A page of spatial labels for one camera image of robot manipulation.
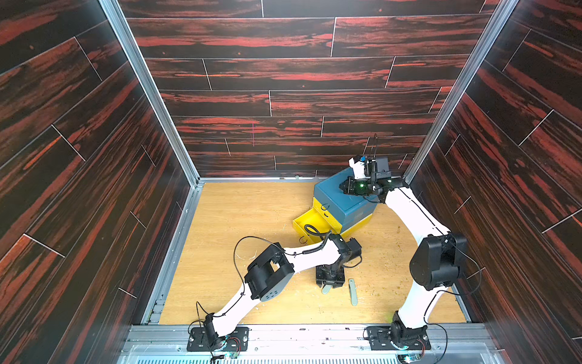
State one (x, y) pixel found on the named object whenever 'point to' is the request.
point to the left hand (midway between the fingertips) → (334, 289)
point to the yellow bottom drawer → (317, 223)
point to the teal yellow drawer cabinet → (335, 210)
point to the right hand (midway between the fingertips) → (344, 186)
